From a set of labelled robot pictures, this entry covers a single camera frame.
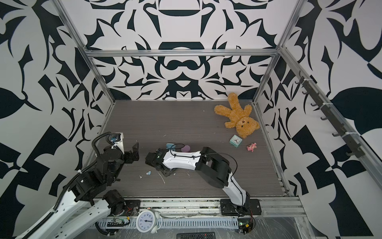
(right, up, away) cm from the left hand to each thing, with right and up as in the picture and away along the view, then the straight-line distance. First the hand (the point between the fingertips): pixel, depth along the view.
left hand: (126, 142), depth 71 cm
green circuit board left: (-3, -37, 0) cm, 37 cm away
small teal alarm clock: (+59, -4, +25) cm, 64 cm away
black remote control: (+33, -40, -5) cm, 52 cm away
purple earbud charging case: (+28, -8, +21) cm, 36 cm away
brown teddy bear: (+65, +6, +25) cm, 70 cm away
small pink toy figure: (+67, -7, +22) cm, 71 cm away
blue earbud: (+7, -20, +13) cm, 25 cm away
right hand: (+19, -17, +16) cm, 30 cm away
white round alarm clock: (+11, -35, -3) cm, 37 cm away
